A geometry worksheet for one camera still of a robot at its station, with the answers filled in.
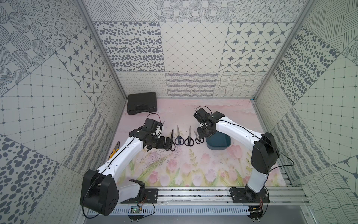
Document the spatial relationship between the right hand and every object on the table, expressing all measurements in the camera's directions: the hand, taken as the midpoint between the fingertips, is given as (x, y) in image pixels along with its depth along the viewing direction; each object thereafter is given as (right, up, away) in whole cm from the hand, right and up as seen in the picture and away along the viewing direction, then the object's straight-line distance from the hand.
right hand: (205, 134), depth 86 cm
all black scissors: (-21, -9, +6) cm, 24 cm away
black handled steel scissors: (-10, -6, +9) cm, 15 cm away
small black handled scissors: (-4, -5, +10) cm, 11 cm away
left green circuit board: (-39, -37, -15) cm, 56 cm away
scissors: (-30, +6, +19) cm, 35 cm away
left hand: (-26, -3, -4) cm, 26 cm away
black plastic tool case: (-47, +23, +32) cm, 61 cm away
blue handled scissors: (-17, -5, +9) cm, 20 cm away
